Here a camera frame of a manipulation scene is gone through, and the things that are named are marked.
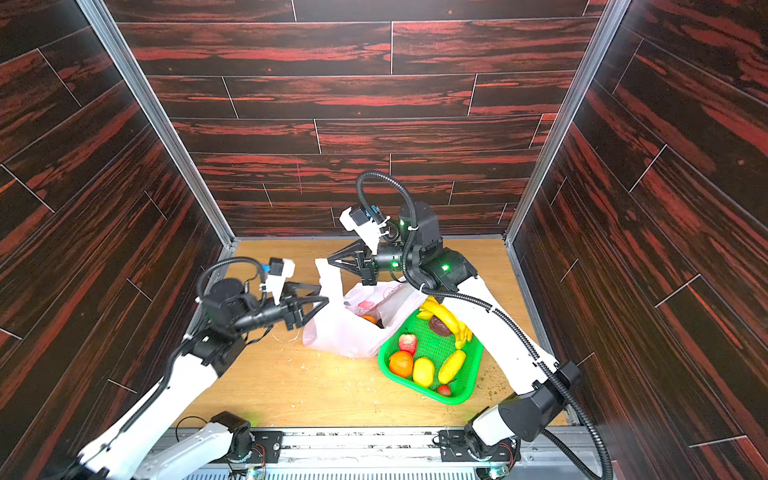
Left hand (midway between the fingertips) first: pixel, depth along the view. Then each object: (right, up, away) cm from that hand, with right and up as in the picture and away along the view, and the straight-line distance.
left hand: (325, 297), depth 66 cm
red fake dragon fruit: (+8, -4, +14) cm, 16 cm away
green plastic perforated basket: (+30, -19, +24) cm, 43 cm away
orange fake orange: (+18, -20, +15) cm, 31 cm away
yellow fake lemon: (+24, -23, +16) cm, 37 cm away
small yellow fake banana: (+33, -22, +17) cm, 43 cm away
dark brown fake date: (+30, -11, +22) cm, 39 cm away
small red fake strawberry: (+30, -27, +13) cm, 42 cm away
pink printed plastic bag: (+6, -6, +2) cm, 8 cm away
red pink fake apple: (+21, -16, +22) cm, 34 cm away
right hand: (+3, +10, -6) cm, 12 cm away
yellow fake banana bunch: (+27, -5, +22) cm, 36 cm away
